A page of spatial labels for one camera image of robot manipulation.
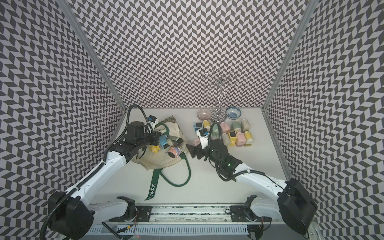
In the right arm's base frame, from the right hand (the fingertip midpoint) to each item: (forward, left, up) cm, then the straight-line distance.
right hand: (193, 143), depth 77 cm
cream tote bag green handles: (+6, +13, -13) cm, 20 cm away
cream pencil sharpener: (+21, -34, -12) cm, 42 cm away
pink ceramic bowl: (+35, -6, -16) cm, 39 cm away
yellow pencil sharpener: (+11, -35, -13) cm, 38 cm away
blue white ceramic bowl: (+36, -29, -16) cm, 49 cm away
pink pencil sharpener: (+18, -20, -10) cm, 28 cm away
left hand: (+7, +19, -1) cm, 20 cm away
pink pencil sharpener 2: (+11, -30, -13) cm, 34 cm away
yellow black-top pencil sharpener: (+12, -24, -12) cm, 30 cm away
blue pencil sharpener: (+21, -2, -12) cm, 24 cm away
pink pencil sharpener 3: (+9, -1, -13) cm, 16 cm away
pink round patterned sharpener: (+2, +12, -13) cm, 18 cm away
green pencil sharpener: (+20, -27, -12) cm, 35 cm away
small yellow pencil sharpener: (+5, +24, -14) cm, 29 cm away
